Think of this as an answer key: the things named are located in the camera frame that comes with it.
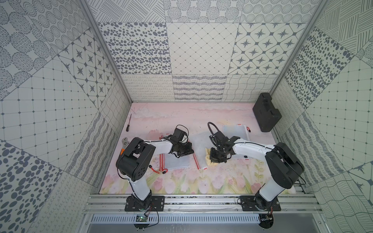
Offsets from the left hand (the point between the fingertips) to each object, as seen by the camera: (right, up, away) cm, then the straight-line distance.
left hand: (197, 154), depth 90 cm
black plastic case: (+45, +24, +2) cm, 51 cm away
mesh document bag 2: (-16, -4, -2) cm, 17 cm away
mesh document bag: (+31, +13, +15) cm, 37 cm away
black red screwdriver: (-51, +17, +15) cm, 55 cm away
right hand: (+9, -4, -2) cm, 10 cm away
